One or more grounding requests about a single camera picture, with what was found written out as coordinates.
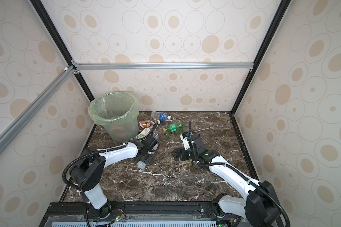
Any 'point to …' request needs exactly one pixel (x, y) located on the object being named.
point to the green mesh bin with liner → (118, 113)
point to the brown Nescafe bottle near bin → (147, 124)
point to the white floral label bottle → (144, 133)
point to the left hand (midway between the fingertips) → (151, 156)
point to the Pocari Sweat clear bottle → (160, 116)
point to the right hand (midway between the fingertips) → (179, 151)
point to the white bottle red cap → (141, 164)
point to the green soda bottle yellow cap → (176, 126)
